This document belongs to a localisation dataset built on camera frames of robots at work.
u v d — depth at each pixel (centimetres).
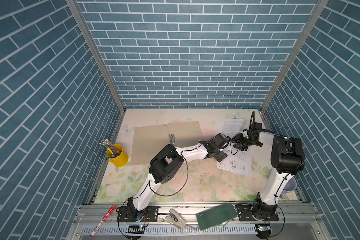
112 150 84
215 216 72
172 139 102
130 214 64
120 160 84
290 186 80
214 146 74
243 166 91
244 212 74
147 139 103
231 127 108
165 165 54
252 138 81
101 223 70
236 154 78
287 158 53
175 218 71
